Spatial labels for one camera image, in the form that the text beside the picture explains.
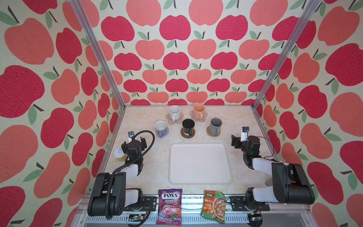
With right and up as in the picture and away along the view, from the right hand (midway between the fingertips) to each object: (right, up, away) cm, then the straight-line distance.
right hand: (242, 135), depth 92 cm
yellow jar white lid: (-79, -12, -6) cm, 80 cm away
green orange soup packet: (-24, -35, -20) cm, 46 cm away
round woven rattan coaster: (-19, -1, +10) cm, 22 cm away
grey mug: (-17, +6, +3) cm, 18 cm away
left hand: (-71, -3, -2) cm, 71 cm away
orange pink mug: (-27, +17, +17) cm, 36 cm away
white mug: (-46, +16, +18) cm, 52 cm away
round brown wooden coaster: (-37, -1, +9) cm, 38 cm away
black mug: (-36, +6, +4) cm, 37 cm away
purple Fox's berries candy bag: (-47, -34, -22) cm, 62 cm away
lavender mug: (-56, +4, +12) cm, 57 cm away
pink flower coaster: (-43, +8, +19) cm, 48 cm away
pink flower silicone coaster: (-32, +15, +23) cm, 43 cm away
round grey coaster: (-52, -2, +9) cm, 53 cm away
